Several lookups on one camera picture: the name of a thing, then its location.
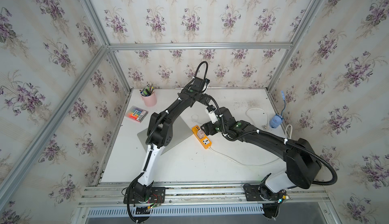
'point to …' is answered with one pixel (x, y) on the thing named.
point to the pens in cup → (148, 90)
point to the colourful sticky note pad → (137, 113)
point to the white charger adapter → (200, 134)
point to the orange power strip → (205, 142)
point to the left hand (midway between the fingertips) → (202, 95)
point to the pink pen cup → (150, 101)
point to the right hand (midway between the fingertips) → (208, 125)
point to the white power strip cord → (241, 163)
